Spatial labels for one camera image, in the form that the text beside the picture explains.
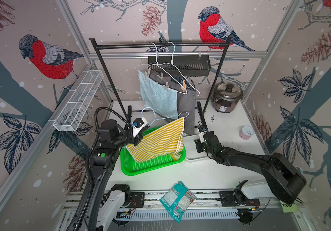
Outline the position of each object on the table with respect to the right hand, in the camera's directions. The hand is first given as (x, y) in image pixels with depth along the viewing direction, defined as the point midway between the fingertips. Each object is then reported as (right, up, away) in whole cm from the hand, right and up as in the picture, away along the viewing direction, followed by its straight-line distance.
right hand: (196, 138), depth 91 cm
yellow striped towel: (-23, 0, -11) cm, 26 cm away
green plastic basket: (-42, -16, -5) cm, 45 cm away
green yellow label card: (+43, -31, -21) cm, 57 cm away
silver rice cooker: (+23, +28, +9) cm, 38 cm away
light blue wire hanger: (-24, +14, -25) cm, 37 cm away
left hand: (-28, +12, -23) cm, 38 cm away
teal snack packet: (-13, -27, -21) cm, 36 cm away
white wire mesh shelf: (-69, +23, -13) cm, 74 cm away
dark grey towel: (-8, +23, -14) cm, 28 cm away
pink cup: (+34, +3, +3) cm, 34 cm away
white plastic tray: (-3, -9, -5) cm, 11 cm away
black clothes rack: (+8, +21, +22) cm, 32 cm away
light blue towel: (-25, +26, -5) cm, 36 cm away
